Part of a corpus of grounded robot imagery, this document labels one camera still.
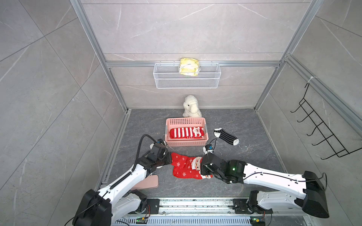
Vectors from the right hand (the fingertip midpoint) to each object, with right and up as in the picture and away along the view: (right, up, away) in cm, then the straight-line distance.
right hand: (200, 165), depth 76 cm
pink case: (-29, -12, +7) cm, 33 cm away
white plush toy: (-4, +34, +20) cm, 40 cm away
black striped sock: (+22, +13, +26) cm, 36 cm away
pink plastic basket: (-18, +23, +31) cm, 42 cm away
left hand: (-16, +4, +8) cm, 18 cm away
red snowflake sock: (-6, -3, +4) cm, 8 cm away
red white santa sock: (-7, +16, +25) cm, 30 cm away
